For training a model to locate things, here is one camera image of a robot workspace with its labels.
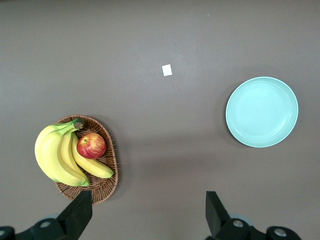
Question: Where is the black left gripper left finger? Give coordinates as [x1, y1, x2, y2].
[14, 190, 93, 240]

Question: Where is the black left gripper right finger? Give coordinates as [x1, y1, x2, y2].
[205, 191, 267, 240]

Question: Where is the light green round plate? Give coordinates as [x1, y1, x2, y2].
[225, 76, 299, 148]

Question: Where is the brown wicker basket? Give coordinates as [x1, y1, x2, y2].
[53, 114, 119, 206]

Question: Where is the yellow banana bunch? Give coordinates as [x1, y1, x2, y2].
[34, 118, 115, 187]

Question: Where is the red apple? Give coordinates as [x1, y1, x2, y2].
[76, 132, 107, 160]

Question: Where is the small square tape piece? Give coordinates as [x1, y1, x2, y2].
[161, 64, 173, 77]

